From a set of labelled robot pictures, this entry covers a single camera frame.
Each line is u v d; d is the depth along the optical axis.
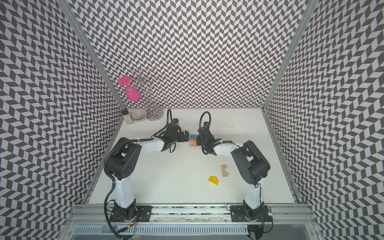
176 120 0.89
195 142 0.95
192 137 0.94
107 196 0.63
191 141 0.95
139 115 1.12
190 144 0.97
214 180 0.82
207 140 0.75
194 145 0.96
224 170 0.87
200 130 0.74
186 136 0.91
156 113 1.17
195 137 0.96
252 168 0.49
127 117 1.05
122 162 0.51
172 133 0.78
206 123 0.85
